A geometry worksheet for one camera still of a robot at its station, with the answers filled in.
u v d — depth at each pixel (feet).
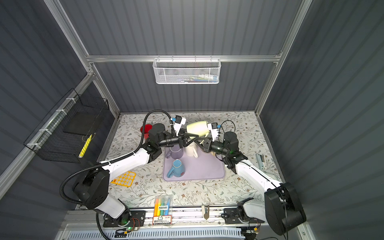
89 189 1.46
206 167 3.03
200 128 2.35
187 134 2.36
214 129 2.32
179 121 2.22
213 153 2.32
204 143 2.32
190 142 2.32
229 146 2.04
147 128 3.34
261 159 2.99
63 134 2.37
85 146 2.26
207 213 2.42
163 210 2.48
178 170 2.68
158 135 2.05
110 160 1.65
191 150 3.00
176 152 2.93
